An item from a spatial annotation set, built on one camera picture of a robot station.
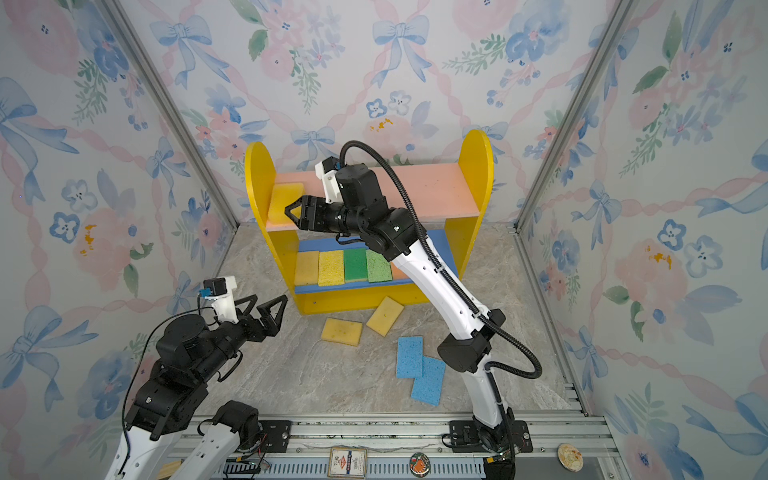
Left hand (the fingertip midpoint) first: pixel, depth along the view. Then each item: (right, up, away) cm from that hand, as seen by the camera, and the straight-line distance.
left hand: (270, 295), depth 65 cm
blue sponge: (+32, -20, +20) cm, 43 cm away
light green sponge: (+23, +5, +23) cm, 33 cm away
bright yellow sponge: (+9, +5, +23) cm, 25 cm away
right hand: (+6, +18, -2) cm, 20 cm away
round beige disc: (+69, -40, +7) cm, 80 cm away
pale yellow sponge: (+1, +5, +23) cm, 24 cm away
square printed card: (+16, -39, +4) cm, 43 cm away
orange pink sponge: (+28, +4, +21) cm, 35 cm away
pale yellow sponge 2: (+12, -14, +25) cm, 31 cm away
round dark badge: (+33, -41, +5) cm, 53 cm away
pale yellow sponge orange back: (+25, -10, +28) cm, 38 cm away
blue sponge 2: (+37, -27, +16) cm, 48 cm away
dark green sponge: (+16, +6, +24) cm, 29 cm away
